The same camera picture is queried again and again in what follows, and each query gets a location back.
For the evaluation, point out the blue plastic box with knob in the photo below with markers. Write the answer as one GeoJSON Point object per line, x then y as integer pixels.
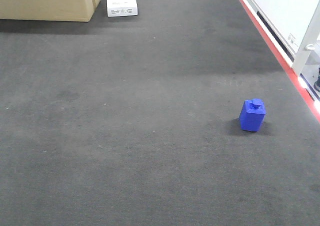
{"type": "Point", "coordinates": [251, 120]}

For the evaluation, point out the long white carton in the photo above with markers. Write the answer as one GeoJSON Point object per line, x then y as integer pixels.
{"type": "Point", "coordinates": [121, 0]}

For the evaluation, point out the large cardboard box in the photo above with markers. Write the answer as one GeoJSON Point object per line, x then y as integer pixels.
{"type": "Point", "coordinates": [45, 3]}

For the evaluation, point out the white partition panel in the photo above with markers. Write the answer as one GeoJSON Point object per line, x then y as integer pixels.
{"type": "Point", "coordinates": [280, 5]}

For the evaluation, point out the person's foot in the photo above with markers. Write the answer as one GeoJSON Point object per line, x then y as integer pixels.
{"type": "Point", "coordinates": [317, 85]}

